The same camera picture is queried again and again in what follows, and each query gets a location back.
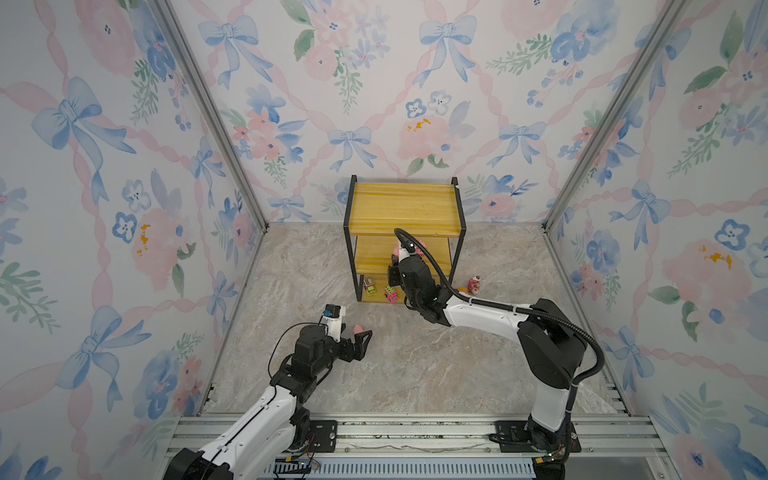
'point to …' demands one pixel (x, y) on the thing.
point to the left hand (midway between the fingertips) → (358, 327)
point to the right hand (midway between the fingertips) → (396, 253)
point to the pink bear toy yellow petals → (462, 289)
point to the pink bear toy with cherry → (474, 284)
